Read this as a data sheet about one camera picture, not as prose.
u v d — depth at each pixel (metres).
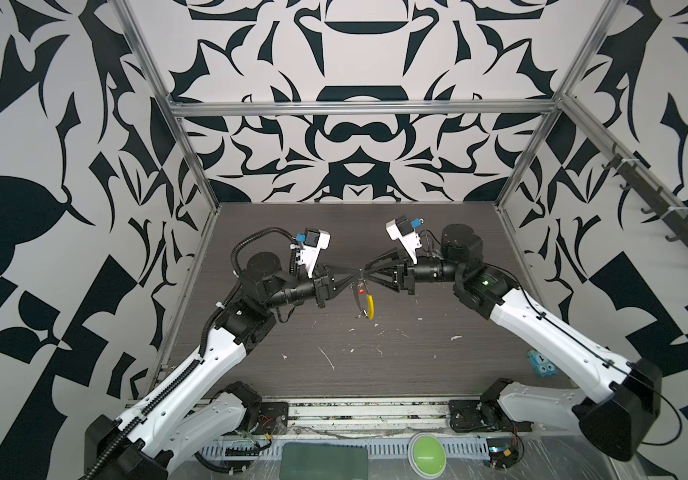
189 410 0.44
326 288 0.56
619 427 0.38
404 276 0.57
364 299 0.63
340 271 0.61
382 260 0.63
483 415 0.68
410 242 0.58
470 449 0.71
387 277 0.62
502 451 0.71
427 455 0.69
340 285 0.61
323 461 0.68
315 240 0.57
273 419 0.73
